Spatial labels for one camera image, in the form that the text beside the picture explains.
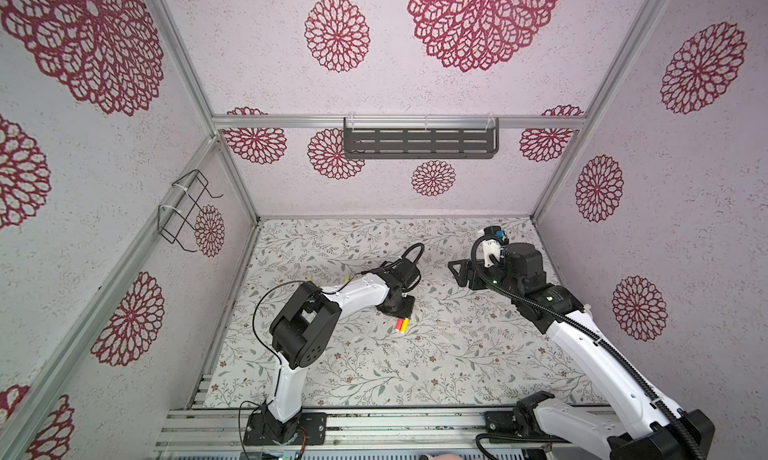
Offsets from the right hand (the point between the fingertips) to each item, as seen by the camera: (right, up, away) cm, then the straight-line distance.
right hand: (461, 258), depth 75 cm
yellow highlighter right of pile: (-13, -21, +16) cm, 30 cm away
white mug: (+40, -15, +13) cm, 45 cm away
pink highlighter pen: (-15, -21, +17) cm, 31 cm away
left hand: (-14, -19, +18) cm, 29 cm away
